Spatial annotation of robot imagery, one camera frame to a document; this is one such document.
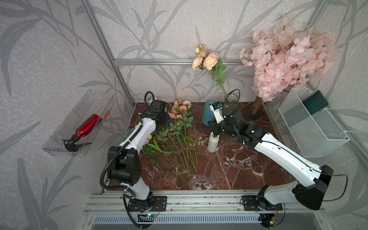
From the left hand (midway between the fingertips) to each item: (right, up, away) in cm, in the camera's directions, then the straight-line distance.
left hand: (169, 119), depth 89 cm
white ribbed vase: (+27, -13, -7) cm, 31 cm away
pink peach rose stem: (+5, -8, +10) cm, 14 cm away
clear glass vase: (+41, +13, +10) cm, 45 cm away
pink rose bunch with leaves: (+5, +5, +20) cm, 21 cm away
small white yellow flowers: (+22, -16, +7) cm, 28 cm away
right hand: (+24, 0, -16) cm, 29 cm away
